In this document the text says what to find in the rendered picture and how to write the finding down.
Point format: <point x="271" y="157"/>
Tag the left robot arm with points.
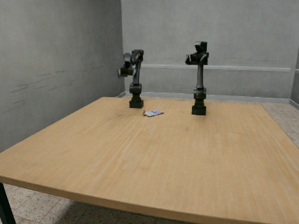
<point x="200" y="95"/>

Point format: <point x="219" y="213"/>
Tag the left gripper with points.
<point x="196" y="59"/>

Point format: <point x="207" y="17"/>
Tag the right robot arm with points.
<point x="136" y="56"/>

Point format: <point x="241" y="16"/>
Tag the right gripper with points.
<point x="125" y="72"/>

